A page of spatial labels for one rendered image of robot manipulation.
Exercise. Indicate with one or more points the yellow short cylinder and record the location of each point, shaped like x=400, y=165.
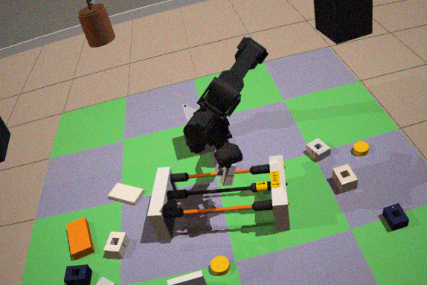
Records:
x=220, y=265
x=361, y=148

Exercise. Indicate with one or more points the orange rectangular block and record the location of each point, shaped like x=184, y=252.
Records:
x=80, y=240

